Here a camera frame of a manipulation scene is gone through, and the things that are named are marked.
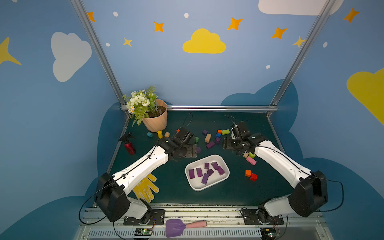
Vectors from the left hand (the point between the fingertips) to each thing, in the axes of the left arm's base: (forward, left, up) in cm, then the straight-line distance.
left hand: (192, 151), depth 80 cm
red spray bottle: (+8, +40, -7) cm, 41 cm away
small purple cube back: (+25, -9, -16) cm, 31 cm away
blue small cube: (+22, -18, -14) cm, 32 cm away
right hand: (+7, -22, -1) cm, 23 cm away
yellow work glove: (-17, +27, -16) cm, 36 cm away
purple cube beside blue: (+18, -18, -16) cm, 30 cm away
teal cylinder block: (+21, +31, -15) cm, 40 cm away
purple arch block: (0, -15, -16) cm, 22 cm away
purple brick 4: (+15, -12, -16) cm, 25 cm away
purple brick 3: (-9, -8, -16) cm, 20 cm away
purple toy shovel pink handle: (-34, +7, -15) cm, 37 cm away
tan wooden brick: (+20, -11, -15) cm, 27 cm away
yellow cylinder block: (+21, +23, -14) cm, 34 cm away
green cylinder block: (+18, -3, -15) cm, 23 cm away
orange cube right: (-5, -34, -15) cm, 38 cm away
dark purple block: (-5, -11, -16) cm, 21 cm away
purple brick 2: (-5, -5, -16) cm, 17 cm away
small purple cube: (-2, -9, -15) cm, 18 cm away
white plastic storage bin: (-12, -3, -17) cm, 21 cm away
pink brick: (+2, -37, -14) cm, 40 cm away
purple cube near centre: (+10, -5, -15) cm, 19 cm away
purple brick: (-6, 0, -15) cm, 16 cm away
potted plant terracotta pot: (+23, +29, +11) cm, 38 cm away
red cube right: (-8, -37, -15) cm, 40 cm away
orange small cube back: (+26, -20, -15) cm, 36 cm away
